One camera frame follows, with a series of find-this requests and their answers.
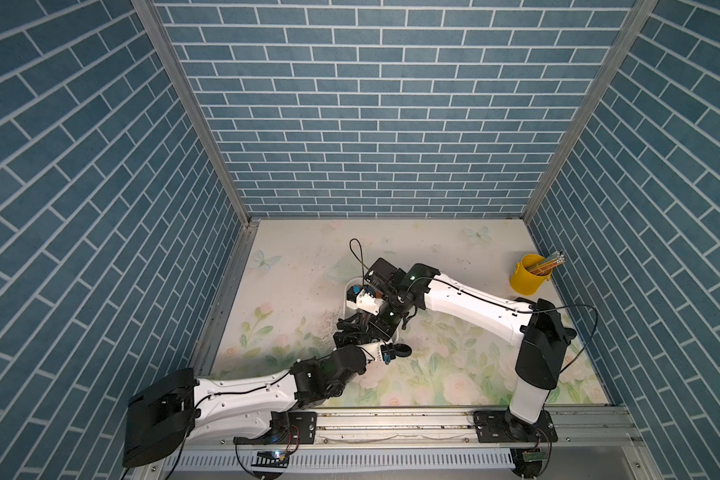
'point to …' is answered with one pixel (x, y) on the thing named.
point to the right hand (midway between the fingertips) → (373, 334)
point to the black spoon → (402, 349)
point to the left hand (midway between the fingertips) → (366, 326)
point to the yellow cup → (524, 282)
